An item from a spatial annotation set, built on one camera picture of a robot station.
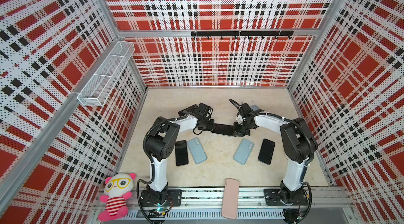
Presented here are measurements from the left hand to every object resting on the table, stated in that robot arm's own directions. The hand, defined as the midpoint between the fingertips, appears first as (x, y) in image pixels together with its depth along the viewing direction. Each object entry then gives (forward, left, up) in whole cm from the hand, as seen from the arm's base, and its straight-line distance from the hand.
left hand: (214, 129), depth 97 cm
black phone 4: (-15, -30, -1) cm, 33 cm away
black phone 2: (-7, -11, +11) cm, 17 cm away
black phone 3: (-15, +19, -2) cm, 24 cm away
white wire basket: (+15, +69, +21) cm, 74 cm away
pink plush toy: (-34, +45, +6) cm, 57 cm away
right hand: (-6, -12, +1) cm, 13 cm away
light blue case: (+19, -29, -2) cm, 35 cm away
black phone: (+12, +22, +1) cm, 25 cm away
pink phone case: (-34, -8, -1) cm, 35 cm away
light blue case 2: (-13, +10, -1) cm, 17 cm away
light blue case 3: (-13, -17, -2) cm, 22 cm away
